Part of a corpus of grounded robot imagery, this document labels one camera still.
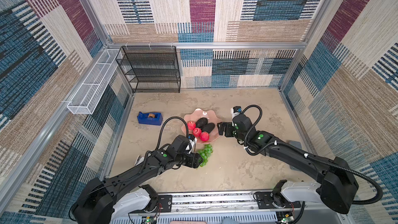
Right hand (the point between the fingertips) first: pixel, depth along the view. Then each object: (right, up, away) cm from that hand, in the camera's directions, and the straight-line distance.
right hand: (225, 126), depth 82 cm
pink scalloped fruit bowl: (-6, +3, +19) cm, 20 cm away
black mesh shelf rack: (-47, +36, +28) cm, 66 cm away
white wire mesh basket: (-80, +14, +8) cm, 81 cm away
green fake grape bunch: (-10, -15, +2) cm, 18 cm away
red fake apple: (-18, 0, +10) cm, 21 cm away
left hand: (-14, -15, -2) cm, 21 cm away
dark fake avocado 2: (-13, +1, +14) cm, 19 cm away
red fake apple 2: (-15, -4, +9) cm, 18 cm away
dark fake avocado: (-8, -3, +14) cm, 17 cm away
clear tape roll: (-43, +5, +15) cm, 46 cm away
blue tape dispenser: (-42, +3, +16) cm, 45 cm away
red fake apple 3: (-11, -7, +7) cm, 14 cm away
